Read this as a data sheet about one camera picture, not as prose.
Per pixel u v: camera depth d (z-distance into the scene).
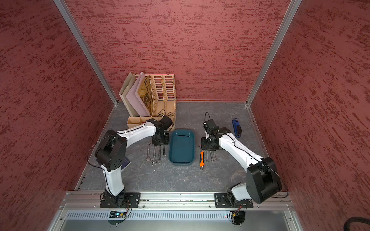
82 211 0.71
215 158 0.90
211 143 0.70
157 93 1.15
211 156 0.91
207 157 0.90
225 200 0.73
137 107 0.96
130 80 0.92
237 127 1.01
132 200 0.74
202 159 0.88
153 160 0.90
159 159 0.90
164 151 0.92
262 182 0.42
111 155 0.50
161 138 0.79
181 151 0.90
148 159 0.89
